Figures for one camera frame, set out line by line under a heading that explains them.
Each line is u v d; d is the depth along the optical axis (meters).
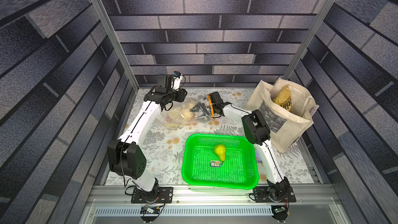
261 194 0.73
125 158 0.43
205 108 0.88
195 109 0.93
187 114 0.95
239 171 0.81
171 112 1.05
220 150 0.82
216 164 0.83
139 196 0.72
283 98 0.83
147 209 0.71
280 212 0.73
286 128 0.78
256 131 0.63
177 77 0.71
